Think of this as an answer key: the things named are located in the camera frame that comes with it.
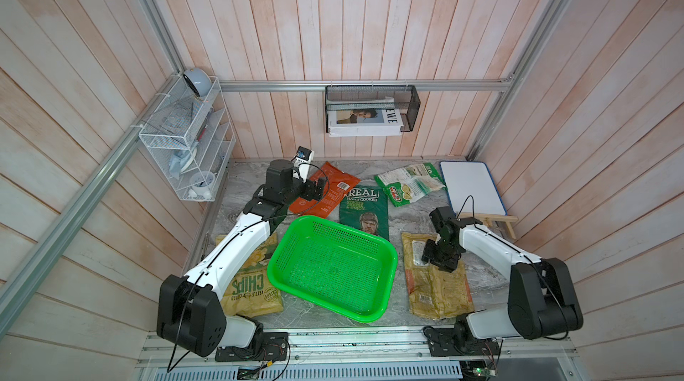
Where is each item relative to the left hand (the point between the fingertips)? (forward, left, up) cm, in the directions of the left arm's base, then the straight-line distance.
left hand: (312, 176), depth 81 cm
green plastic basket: (-21, -12, -24) cm, 34 cm away
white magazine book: (+26, -18, +3) cm, 31 cm away
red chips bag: (+14, -8, -22) cm, 27 cm away
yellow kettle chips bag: (-28, +20, -24) cm, 42 cm away
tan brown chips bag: (-28, -38, -24) cm, 53 cm away
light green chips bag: (+16, -37, -24) cm, 47 cm away
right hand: (-17, -39, -24) cm, 49 cm away
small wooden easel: (-1, -65, -22) cm, 69 cm away
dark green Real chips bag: (+5, -19, -25) cm, 32 cm away
